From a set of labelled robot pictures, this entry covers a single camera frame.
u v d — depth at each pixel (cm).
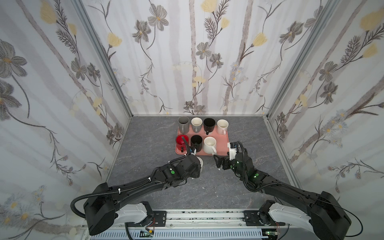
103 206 39
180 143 104
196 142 100
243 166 60
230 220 75
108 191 43
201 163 87
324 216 41
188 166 59
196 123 107
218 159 75
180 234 70
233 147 71
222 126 102
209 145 100
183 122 102
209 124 104
